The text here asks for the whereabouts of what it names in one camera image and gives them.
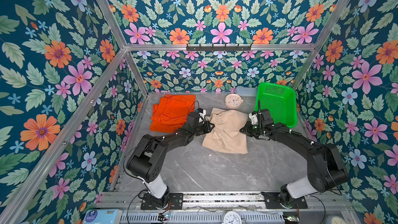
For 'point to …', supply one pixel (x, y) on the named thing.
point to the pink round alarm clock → (233, 101)
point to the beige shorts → (226, 135)
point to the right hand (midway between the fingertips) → (239, 129)
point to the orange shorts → (170, 113)
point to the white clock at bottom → (231, 217)
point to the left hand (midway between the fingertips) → (216, 122)
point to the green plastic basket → (280, 100)
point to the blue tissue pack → (102, 216)
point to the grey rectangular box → (246, 93)
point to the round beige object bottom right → (338, 220)
